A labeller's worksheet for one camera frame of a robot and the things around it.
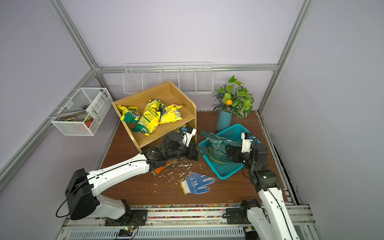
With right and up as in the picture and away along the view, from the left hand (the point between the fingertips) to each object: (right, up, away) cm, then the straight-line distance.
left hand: (202, 149), depth 73 cm
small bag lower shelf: (-9, +10, -7) cm, 15 cm away
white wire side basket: (-61, +18, +3) cm, 64 cm away
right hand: (+16, +1, +3) cm, 16 cm away
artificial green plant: (+18, +27, +9) cm, 34 cm away
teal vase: (+15, +15, +24) cm, 32 cm away
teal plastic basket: (+15, -16, +17) cm, 27 cm away
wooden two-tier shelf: (-20, +30, +12) cm, 38 cm away
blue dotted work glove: (-3, -22, +12) cm, 25 cm away
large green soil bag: (+8, -1, +6) cm, 10 cm away
